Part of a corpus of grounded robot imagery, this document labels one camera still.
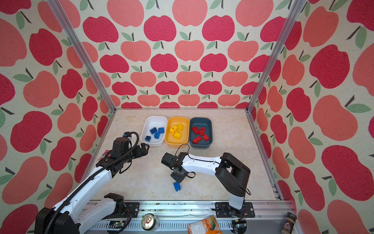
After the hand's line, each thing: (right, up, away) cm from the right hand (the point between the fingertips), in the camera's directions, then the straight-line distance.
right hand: (182, 174), depth 85 cm
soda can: (-14, -13, -23) cm, 30 cm away
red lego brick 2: (+14, +24, +20) cm, 35 cm away
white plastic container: (-25, +31, +26) cm, 48 cm away
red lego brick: (+9, +25, +20) cm, 33 cm away
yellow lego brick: (-4, +21, +17) cm, 27 cm away
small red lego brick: (+16, +20, +17) cm, 31 cm away
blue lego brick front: (-3, -5, -5) cm, 8 cm away
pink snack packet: (-51, +11, +11) cm, 54 cm away
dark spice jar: (+52, -17, -16) cm, 57 cm away
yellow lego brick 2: (-3, +27, +21) cm, 34 cm away
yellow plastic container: (-5, +24, +19) cm, 31 cm away
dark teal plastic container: (+12, +31, +28) cm, 43 cm away
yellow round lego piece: (-8, +26, +20) cm, 33 cm away
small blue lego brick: (-25, +19, +16) cm, 35 cm away
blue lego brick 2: (-19, +22, +18) cm, 34 cm away
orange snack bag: (+12, -19, -17) cm, 28 cm away
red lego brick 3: (+9, +18, +15) cm, 25 cm away
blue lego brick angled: (-22, +25, +20) cm, 39 cm away
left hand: (-22, +16, -2) cm, 27 cm away
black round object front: (+29, -22, -12) cm, 39 cm away
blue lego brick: (-17, +25, +22) cm, 37 cm away
